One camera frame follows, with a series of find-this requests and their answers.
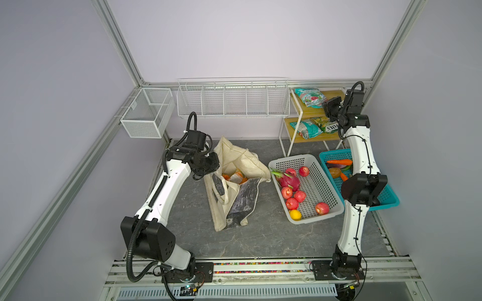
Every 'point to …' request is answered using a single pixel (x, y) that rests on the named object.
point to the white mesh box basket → (149, 113)
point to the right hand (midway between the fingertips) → (323, 101)
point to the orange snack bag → (238, 177)
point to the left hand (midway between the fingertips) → (219, 168)
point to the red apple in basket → (287, 192)
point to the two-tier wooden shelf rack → (298, 111)
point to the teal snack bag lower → (307, 128)
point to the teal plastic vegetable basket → (390, 199)
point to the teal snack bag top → (313, 98)
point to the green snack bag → (325, 125)
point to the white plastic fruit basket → (322, 200)
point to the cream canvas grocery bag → (233, 189)
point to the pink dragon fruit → (288, 179)
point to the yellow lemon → (295, 214)
